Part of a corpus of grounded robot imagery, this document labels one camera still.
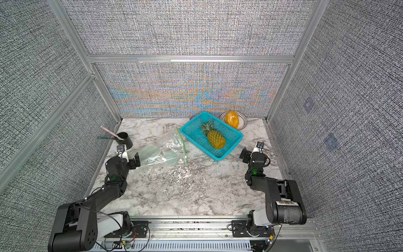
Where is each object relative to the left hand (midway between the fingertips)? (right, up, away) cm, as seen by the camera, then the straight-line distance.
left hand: (130, 152), depth 88 cm
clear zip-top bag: (+20, +1, +5) cm, 21 cm away
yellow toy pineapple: (+49, +7, +9) cm, 50 cm away
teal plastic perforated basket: (+34, +12, +21) cm, 41 cm away
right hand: (+70, +3, +3) cm, 70 cm away
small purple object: (+32, +23, +34) cm, 52 cm away
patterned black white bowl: (+71, +21, +29) cm, 79 cm away
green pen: (-15, +8, +4) cm, 17 cm away
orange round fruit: (+62, +21, +24) cm, 70 cm away
